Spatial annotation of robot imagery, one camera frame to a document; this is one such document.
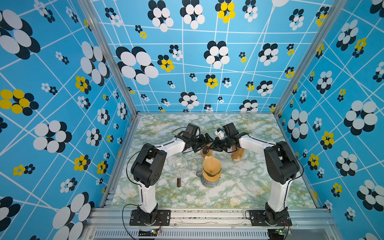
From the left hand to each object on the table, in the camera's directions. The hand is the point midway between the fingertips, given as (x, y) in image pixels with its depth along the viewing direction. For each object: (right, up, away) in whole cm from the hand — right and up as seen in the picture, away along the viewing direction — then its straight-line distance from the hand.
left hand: (210, 143), depth 92 cm
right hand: (0, -3, +2) cm, 4 cm away
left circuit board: (-32, -41, -21) cm, 56 cm away
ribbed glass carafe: (-4, -20, -11) cm, 24 cm away
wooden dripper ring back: (-3, -5, +4) cm, 7 cm away
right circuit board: (+29, -40, -23) cm, 55 cm away
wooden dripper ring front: (-1, -17, -16) cm, 23 cm away
